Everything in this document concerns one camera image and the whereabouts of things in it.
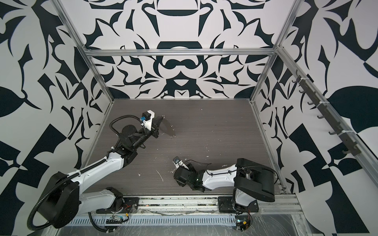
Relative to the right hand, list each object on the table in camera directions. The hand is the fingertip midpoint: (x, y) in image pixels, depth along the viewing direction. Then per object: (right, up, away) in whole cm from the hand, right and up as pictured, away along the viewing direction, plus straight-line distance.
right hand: (179, 170), depth 85 cm
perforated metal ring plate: (-7, +25, -1) cm, 26 cm away
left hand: (-10, +32, -9) cm, 34 cm away
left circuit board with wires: (-28, -17, -15) cm, 36 cm away
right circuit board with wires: (+32, -19, -14) cm, 40 cm away
